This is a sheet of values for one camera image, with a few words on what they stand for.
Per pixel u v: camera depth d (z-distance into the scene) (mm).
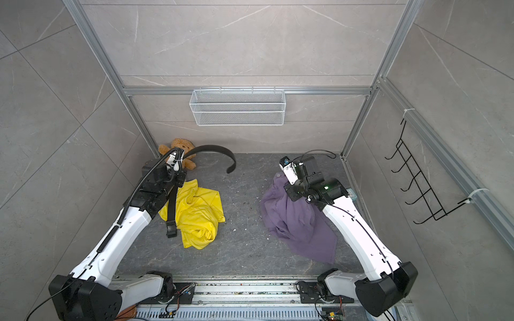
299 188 637
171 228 874
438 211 574
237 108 1007
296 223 755
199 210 901
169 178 611
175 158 634
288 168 647
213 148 779
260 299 730
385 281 371
